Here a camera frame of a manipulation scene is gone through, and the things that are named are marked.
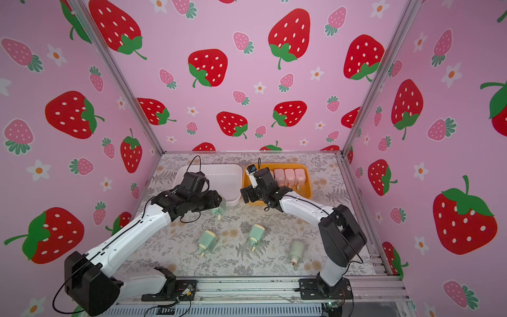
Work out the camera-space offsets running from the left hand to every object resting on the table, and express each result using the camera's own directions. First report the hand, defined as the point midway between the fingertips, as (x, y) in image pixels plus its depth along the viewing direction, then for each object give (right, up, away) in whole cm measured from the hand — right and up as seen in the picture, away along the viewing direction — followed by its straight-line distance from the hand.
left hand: (219, 198), depth 81 cm
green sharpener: (0, -5, -2) cm, 5 cm away
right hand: (+16, +6, +9) cm, 19 cm away
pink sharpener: (+38, +8, +20) cm, 44 cm away
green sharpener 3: (+16, -15, 0) cm, 22 cm away
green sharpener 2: (-4, -17, -1) cm, 18 cm away
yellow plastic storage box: (+41, +2, +21) cm, 46 cm away
